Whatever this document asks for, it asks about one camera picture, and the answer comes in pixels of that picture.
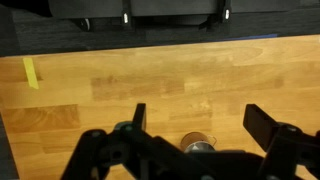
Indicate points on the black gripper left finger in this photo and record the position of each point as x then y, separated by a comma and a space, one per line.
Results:
143, 157

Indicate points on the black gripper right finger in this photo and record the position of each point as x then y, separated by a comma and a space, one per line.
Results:
286, 146

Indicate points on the small silver metal pot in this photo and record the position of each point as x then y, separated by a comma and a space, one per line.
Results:
197, 142

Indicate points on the yellow tape strip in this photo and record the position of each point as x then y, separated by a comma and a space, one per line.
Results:
30, 73

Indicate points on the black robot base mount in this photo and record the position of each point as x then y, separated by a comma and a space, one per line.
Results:
213, 11

